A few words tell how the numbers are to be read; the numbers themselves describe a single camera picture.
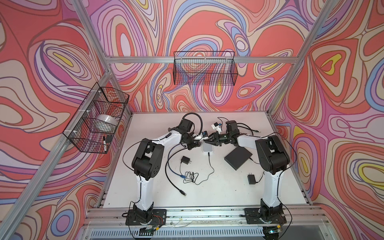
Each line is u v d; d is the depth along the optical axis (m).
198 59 0.88
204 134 0.84
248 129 1.10
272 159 0.54
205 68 0.96
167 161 0.93
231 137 0.82
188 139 0.82
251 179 0.85
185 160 0.93
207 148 0.96
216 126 0.93
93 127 0.73
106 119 0.74
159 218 0.72
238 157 0.92
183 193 0.80
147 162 0.53
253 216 0.73
